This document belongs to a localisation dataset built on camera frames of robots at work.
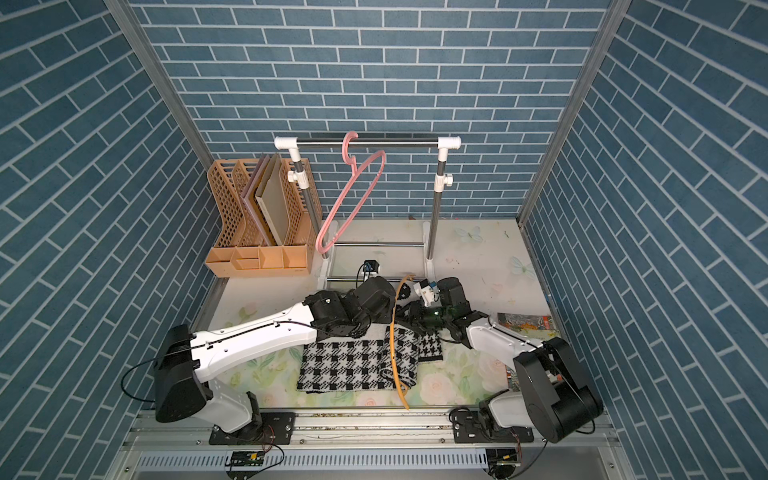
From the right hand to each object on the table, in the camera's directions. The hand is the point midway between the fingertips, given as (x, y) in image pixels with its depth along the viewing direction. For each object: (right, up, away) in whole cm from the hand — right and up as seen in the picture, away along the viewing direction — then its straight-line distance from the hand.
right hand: (398, 320), depth 82 cm
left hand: (0, +4, -5) cm, 7 cm away
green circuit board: (-36, -31, -10) cm, 49 cm away
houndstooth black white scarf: (-9, -12, -1) cm, 15 cm away
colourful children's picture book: (+43, -4, +10) cm, 45 cm away
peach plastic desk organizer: (-54, +19, +18) cm, 60 cm away
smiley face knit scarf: (+2, -7, -1) cm, 8 cm away
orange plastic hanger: (-1, -5, -5) cm, 7 cm away
